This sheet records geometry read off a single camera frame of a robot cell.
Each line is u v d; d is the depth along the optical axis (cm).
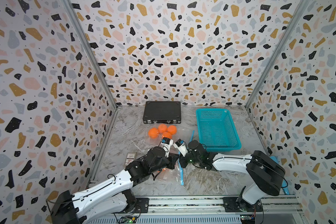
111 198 58
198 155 67
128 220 70
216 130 107
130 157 90
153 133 98
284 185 83
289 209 75
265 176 45
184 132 104
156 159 55
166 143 66
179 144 74
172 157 64
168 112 111
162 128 102
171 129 102
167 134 96
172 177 84
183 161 75
